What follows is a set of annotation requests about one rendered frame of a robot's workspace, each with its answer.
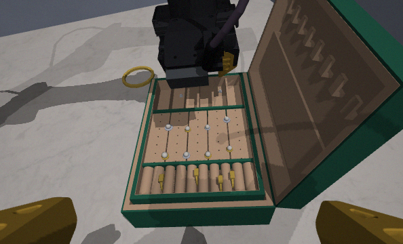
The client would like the gold curved band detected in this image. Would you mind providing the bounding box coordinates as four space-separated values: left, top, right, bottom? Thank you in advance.
122 66 155 88

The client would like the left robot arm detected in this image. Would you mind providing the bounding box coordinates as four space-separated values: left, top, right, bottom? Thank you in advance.
164 14 224 89

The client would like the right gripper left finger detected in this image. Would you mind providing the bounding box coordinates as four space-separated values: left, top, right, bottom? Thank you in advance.
0 197 77 244

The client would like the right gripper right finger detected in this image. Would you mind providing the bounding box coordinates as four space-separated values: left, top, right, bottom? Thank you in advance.
315 201 403 244

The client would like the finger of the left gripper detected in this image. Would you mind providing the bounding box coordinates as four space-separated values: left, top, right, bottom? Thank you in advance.
218 51 237 77

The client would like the green jewelry box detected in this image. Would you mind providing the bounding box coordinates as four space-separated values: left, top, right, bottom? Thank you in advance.
121 0 403 228

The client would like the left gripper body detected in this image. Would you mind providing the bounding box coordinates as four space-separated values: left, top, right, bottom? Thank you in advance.
152 0 239 72

